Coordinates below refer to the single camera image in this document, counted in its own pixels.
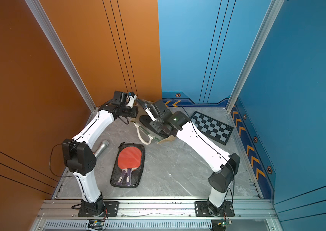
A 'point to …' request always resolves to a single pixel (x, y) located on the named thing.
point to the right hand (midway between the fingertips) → (159, 117)
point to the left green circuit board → (96, 223)
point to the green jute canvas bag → (145, 136)
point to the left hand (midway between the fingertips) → (138, 109)
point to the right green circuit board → (225, 223)
